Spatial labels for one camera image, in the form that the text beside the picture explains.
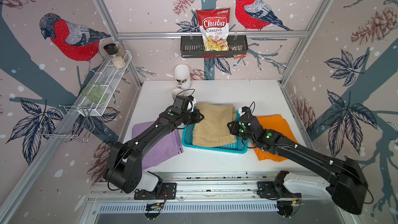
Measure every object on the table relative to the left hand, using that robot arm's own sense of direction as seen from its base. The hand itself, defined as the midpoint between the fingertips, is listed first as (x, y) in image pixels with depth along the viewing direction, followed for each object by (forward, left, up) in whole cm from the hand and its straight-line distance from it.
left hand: (206, 114), depth 82 cm
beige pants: (-8, -3, -4) cm, 10 cm away
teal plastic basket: (-12, -18, -17) cm, 28 cm away
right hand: (-5, -11, -1) cm, 12 cm away
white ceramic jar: (+40, +18, -9) cm, 44 cm away
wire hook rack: (-15, +53, +18) cm, 58 cm away
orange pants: (+3, -44, -15) cm, 46 cm away
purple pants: (-14, +25, -15) cm, 32 cm away
